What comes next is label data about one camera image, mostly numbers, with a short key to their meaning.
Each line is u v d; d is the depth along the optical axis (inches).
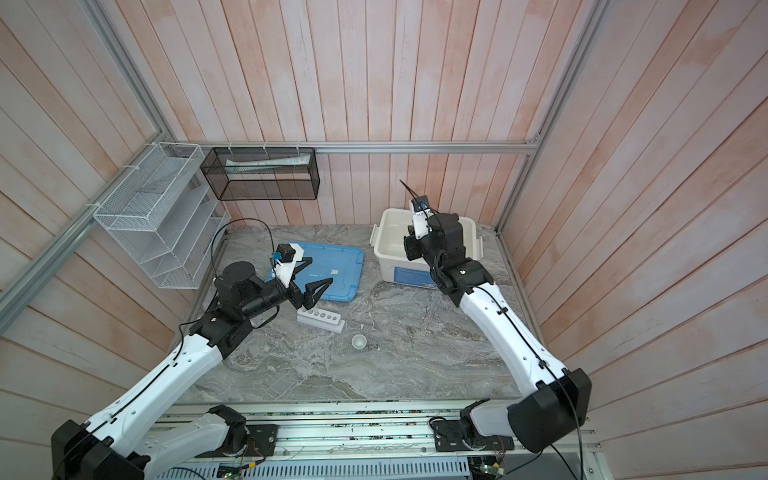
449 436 28.8
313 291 24.6
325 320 35.6
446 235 20.5
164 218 28.6
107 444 15.0
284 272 23.9
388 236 39.0
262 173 40.7
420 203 23.8
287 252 22.6
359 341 35.1
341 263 43.8
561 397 15.1
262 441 28.8
